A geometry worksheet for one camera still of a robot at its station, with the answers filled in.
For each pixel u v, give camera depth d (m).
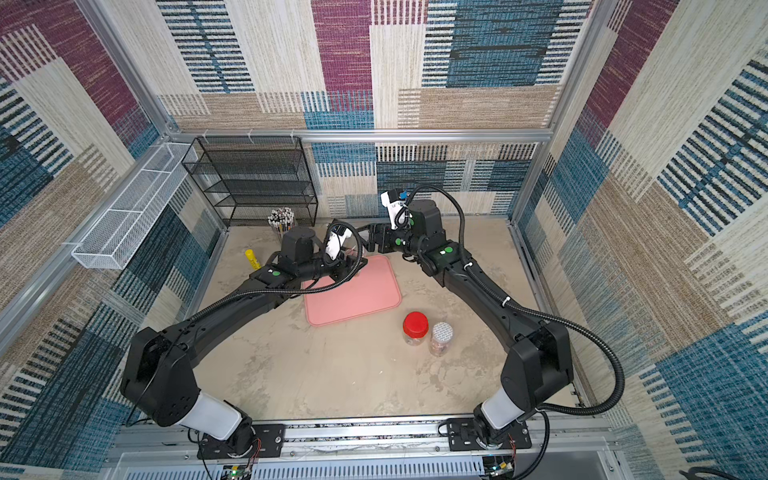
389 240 0.67
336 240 0.72
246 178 1.08
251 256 1.01
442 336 0.78
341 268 0.71
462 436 0.73
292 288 0.62
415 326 0.83
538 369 0.43
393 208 0.69
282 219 0.97
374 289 0.98
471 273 0.53
